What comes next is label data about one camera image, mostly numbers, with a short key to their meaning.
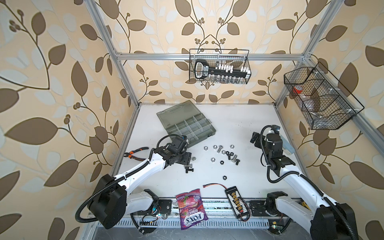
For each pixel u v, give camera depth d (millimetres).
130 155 929
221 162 905
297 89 880
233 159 908
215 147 963
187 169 866
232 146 963
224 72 825
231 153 935
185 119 1075
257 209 733
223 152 937
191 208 720
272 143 615
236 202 751
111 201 404
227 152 937
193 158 911
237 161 894
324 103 735
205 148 961
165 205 753
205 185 814
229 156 915
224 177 844
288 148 912
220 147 958
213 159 911
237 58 911
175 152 642
